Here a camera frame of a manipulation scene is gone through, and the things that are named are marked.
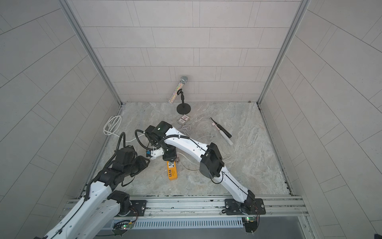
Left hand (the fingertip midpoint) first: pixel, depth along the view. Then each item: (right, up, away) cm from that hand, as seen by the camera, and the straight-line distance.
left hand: (152, 159), depth 81 cm
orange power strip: (+11, -6, 0) cm, 12 cm away
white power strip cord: (-35, +17, +22) cm, 45 cm away
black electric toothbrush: (+41, +16, +21) cm, 49 cm away
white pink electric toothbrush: (+43, +11, +16) cm, 47 cm away
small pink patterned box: (+15, +21, +24) cm, 35 cm away
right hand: (+11, +2, 0) cm, 11 cm away
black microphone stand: (+14, +29, +31) cm, 45 cm away
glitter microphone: (+15, +47, +13) cm, 51 cm away
